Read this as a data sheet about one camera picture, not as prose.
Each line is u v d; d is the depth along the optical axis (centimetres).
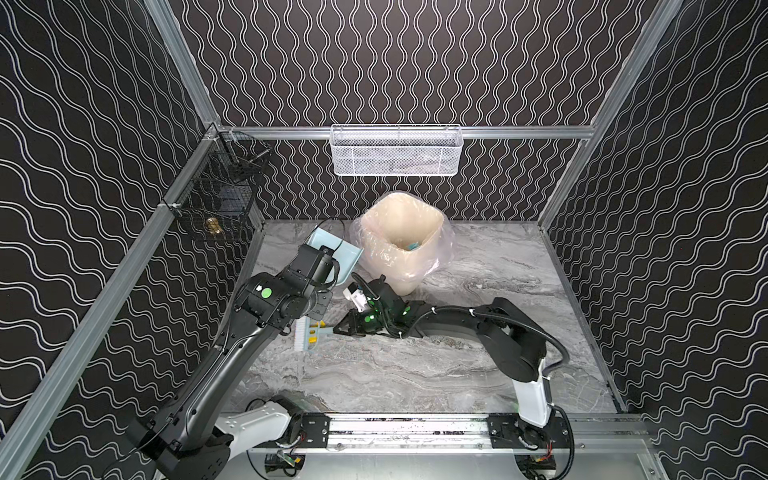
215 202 93
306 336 85
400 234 105
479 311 55
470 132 195
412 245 81
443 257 88
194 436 37
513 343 50
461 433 76
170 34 72
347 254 73
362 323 76
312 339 86
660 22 70
